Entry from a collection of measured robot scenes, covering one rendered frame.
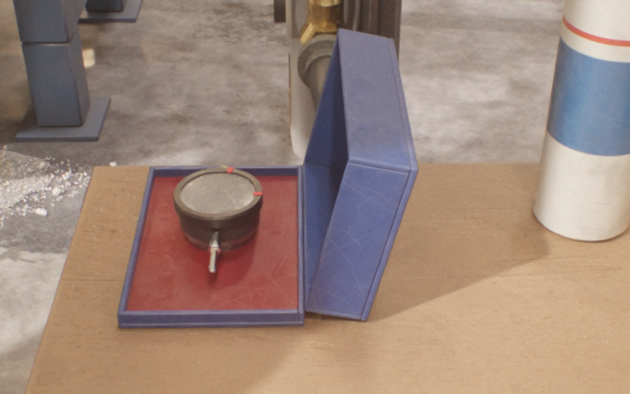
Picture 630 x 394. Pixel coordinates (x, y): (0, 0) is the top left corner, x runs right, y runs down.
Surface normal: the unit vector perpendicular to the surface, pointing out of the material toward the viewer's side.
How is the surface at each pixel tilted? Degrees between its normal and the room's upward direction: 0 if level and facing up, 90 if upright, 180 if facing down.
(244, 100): 0
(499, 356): 0
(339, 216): 90
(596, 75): 90
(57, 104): 90
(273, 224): 0
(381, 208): 90
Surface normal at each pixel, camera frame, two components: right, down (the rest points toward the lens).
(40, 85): 0.02, 0.57
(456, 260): 0.00, -0.82
